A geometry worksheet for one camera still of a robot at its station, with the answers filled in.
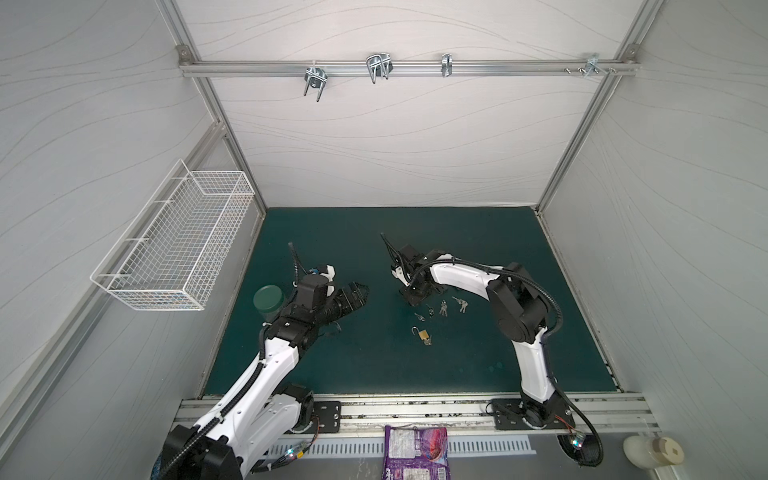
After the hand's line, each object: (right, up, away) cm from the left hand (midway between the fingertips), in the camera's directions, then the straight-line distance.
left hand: (364, 290), depth 81 cm
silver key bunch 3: (+30, -7, +12) cm, 33 cm away
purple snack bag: (+13, -35, -13) cm, 40 cm away
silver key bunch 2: (+24, -8, +12) cm, 28 cm away
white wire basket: (-44, +11, -12) cm, 47 cm away
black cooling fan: (+54, -37, -9) cm, 66 cm away
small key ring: (+16, -10, +10) cm, 22 cm away
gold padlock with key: (+17, -15, +7) cm, 24 cm away
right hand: (+16, -3, +16) cm, 22 cm away
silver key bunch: (+20, -9, +12) cm, 25 cm away
